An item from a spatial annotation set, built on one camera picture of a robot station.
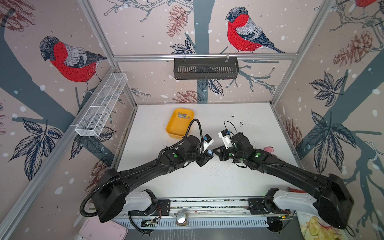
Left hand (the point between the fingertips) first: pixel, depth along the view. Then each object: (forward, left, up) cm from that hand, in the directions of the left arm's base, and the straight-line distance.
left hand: (210, 154), depth 76 cm
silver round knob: (-27, +14, -5) cm, 31 cm away
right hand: (+2, -1, -1) cm, 2 cm away
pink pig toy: (+9, -39, -13) cm, 42 cm away
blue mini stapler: (+2, 0, -1) cm, 2 cm away
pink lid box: (-30, +54, -14) cm, 63 cm away
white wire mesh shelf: (+22, +58, +16) cm, 65 cm away
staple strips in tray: (+40, +17, -15) cm, 46 cm away
